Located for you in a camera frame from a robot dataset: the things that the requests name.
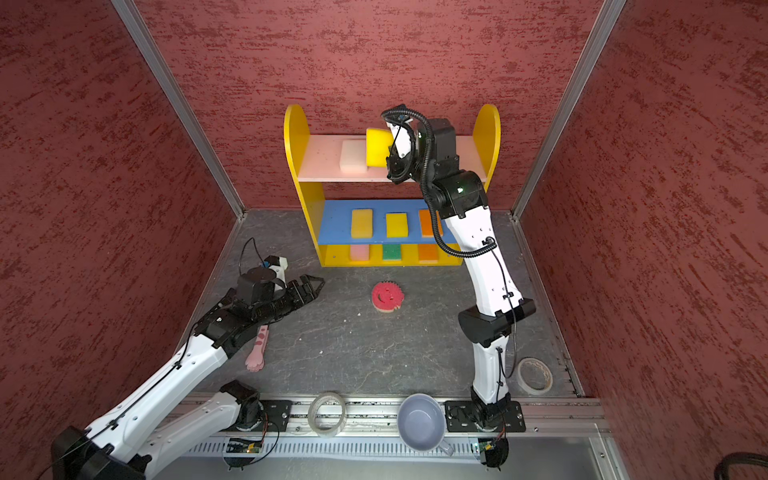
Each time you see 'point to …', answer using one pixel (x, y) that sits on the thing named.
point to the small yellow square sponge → (396, 225)
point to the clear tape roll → (327, 414)
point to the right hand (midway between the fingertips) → (392, 152)
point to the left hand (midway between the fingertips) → (316, 293)
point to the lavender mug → (421, 424)
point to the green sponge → (392, 252)
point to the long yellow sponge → (362, 224)
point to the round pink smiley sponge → (387, 296)
